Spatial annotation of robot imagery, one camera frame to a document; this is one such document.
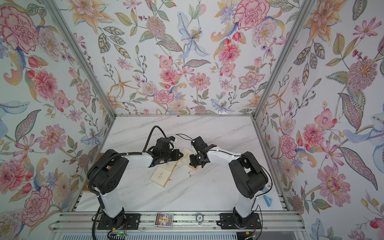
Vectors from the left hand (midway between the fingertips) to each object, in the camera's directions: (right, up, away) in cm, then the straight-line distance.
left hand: (185, 154), depth 93 cm
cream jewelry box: (0, -3, 0) cm, 3 cm away
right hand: (+5, -3, +2) cm, 6 cm away
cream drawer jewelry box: (-14, -11, -7) cm, 19 cm away
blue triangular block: (+44, -22, -14) cm, 51 cm away
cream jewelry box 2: (-10, -6, -3) cm, 12 cm away
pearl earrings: (+3, -12, -3) cm, 13 cm away
